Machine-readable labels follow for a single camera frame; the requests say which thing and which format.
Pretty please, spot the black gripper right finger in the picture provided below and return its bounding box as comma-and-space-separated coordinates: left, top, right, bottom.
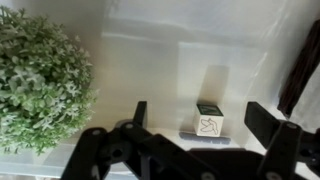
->
244, 101, 320, 180

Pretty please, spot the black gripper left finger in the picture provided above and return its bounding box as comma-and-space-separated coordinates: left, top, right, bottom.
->
61, 100, 214, 180

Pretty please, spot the clear plastic storage bin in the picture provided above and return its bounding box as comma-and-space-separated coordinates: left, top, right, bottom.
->
0, 0, 301, 180

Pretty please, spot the dark cable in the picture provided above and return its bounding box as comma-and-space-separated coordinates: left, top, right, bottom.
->
277, 19, 320, 118

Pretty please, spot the white cube with green face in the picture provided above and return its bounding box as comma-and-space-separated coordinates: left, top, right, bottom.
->
193, 103, 225, 138

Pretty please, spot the small green potted plant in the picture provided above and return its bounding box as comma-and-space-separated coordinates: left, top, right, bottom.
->
0, 6, 99, 156

